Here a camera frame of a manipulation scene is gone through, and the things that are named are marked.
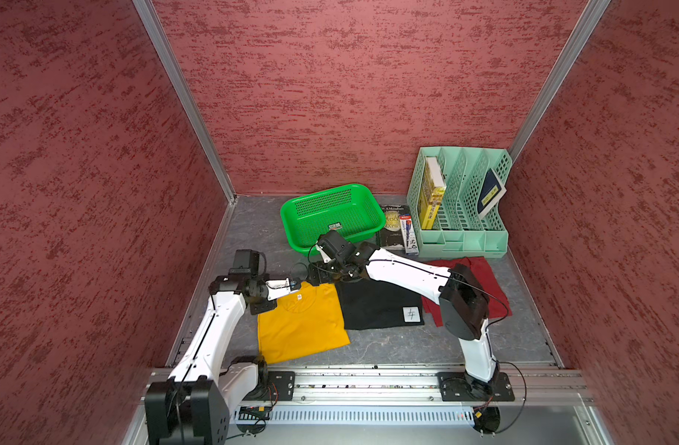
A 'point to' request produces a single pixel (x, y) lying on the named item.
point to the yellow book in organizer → (432, 193)
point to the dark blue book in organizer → (491, 191)
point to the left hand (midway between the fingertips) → (267, 296)
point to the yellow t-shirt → (309, 320)
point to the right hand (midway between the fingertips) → (317, 282)
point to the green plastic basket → (353, 210)
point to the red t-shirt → (480, 269)
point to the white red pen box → (409, 236)
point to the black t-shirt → (367, 303)
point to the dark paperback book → (391, 235)
